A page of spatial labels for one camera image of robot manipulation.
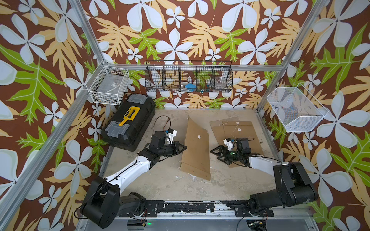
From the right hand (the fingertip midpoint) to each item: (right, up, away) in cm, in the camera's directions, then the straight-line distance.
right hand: (213, 154), depth 88 cm
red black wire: (-33, +17, +20) cm, 42 cm away
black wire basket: (-11, +49, +4) cm, 51 cm away
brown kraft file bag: (+11, +14, +20) cm, 27 cm away
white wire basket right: (+48, +26, -6) cm, 55 cm away
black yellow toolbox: (-55, +16, -2) cm, 57 cm away
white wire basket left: (-64, +42, -3) cm, 77 cm away
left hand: (-16, +6, -9) cm, 20 cm away
